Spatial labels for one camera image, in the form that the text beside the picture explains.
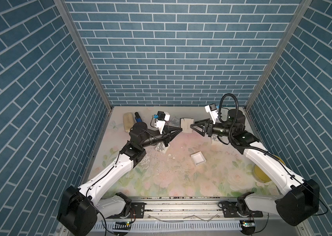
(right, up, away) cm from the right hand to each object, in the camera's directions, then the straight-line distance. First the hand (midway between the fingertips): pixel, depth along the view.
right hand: (195, 126), depth 70 cm
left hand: (-6, -3, -5) cm, 8 cm away
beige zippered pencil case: (-44, +2, +38) cm, 58 cm away
